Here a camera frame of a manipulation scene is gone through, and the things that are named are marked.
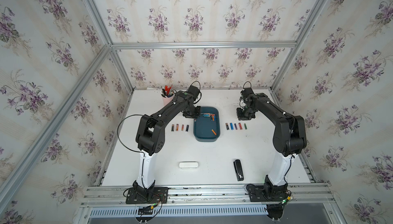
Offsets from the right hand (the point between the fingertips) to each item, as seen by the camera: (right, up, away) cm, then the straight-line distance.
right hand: (242, 118), depth 95 cm
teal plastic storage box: (-22, -7, +4) cm, 24 cm away
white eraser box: (-33, -24, -15) cm, 43 cm away
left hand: (-27, +1, -2) cm, 27 cm away
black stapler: (-7, -25, -17) cm, 31 cm away
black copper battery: (-9, -6, +3) cm, 11 cm away
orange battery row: (-18, -9, 0) cm, 20 cm away
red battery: (0, -6, +3) cm, 7 cm away
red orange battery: (-38, -8, +3) cm, 39 cm away
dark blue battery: (-35, -7, +3) cm, 36 cm away
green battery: (+3, -7, +3) cm, 8 cm away
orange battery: (-42, -7, +3) cm, 42 cm away
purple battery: (-3, -6, +3) cm, 7 cm away
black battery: (-45, -7, +3) cm, 45 cm away
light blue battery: (-6, -6, +3) cm, 9 cm away
